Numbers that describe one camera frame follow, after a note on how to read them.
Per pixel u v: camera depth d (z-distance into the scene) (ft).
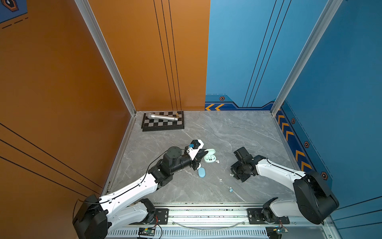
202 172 2.84
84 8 2.28
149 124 3.57
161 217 2.42
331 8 2.29
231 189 2.65
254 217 2.38
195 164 2.06
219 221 2.37
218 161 3.00
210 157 2.32
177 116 3.59
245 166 2.15
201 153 2.28
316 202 1.38
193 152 2.02
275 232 2.32
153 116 3.58
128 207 1.87
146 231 2.37
